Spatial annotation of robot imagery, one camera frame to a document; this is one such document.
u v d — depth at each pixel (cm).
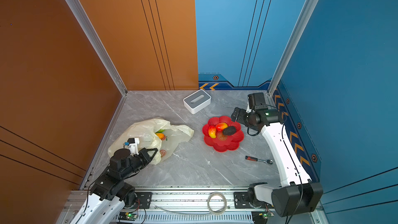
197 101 109
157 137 78
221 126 96
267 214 70
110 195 54
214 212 70
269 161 84
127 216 71
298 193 37
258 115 51
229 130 94
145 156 67
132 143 71
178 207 73
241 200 72
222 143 92
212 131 94
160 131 85
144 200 74
